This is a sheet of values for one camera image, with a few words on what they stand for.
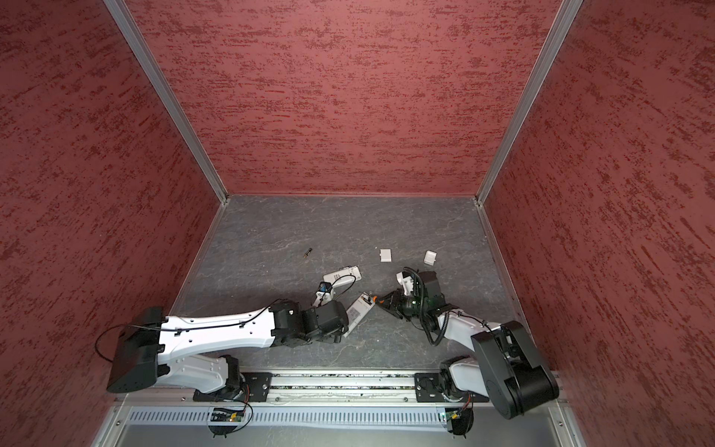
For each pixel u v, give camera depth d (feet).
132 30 2.43
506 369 1.39
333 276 3.11
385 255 3.37
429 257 3.36
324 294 2.28
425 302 2.29
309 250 3.39
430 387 2.40
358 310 2.78
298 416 2.54
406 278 2.74
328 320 1.88
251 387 2.42
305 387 2.49
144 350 1.32
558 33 2.43
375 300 2.84
